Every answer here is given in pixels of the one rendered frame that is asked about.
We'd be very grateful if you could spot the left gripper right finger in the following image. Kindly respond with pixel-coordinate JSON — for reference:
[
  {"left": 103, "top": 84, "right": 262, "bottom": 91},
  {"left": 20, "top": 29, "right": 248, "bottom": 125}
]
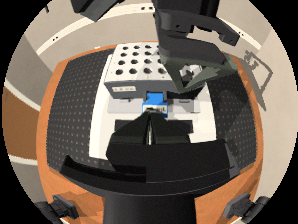
[{"left": 150, "top": 107, "right": 191, "bottom": 145}]

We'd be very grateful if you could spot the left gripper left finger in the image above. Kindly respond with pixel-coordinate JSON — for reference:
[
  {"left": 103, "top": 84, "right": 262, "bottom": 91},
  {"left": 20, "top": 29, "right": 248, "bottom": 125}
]
[{"left": 108, "top": 107, "right": 150, "bottom": 145}]

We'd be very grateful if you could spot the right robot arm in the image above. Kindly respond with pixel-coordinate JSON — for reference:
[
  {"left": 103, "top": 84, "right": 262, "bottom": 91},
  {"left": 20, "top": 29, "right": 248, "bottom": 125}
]
[{"left": 70, "top": 0, "right": 271, "bottom": 224}]

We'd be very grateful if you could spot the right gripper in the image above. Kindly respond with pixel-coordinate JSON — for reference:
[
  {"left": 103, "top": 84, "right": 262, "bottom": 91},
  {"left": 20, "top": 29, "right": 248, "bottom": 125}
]
[{"left": 153, "top": 0, "right": 240, "bottom": 92}]

